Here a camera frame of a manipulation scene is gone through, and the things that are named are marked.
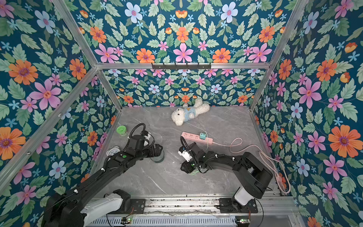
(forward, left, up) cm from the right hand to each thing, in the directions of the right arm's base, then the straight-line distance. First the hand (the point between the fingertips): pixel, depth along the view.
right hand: (186, 163), depth 86 cm
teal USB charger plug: (+19, -11, +3) cm, 22 cm away
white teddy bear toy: (+37, +3, +7) cm, 38 cm away
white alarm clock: (+6, +48, +2) cm, 49 cm away
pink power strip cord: (+18, -35, -3) cm, 39 cm away
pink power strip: (+20, -5, +1) cm, 20 cm away
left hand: (+5, +16, +10) cm, 20 cm away
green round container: (+22, +48, +3) cm, 53 cm away
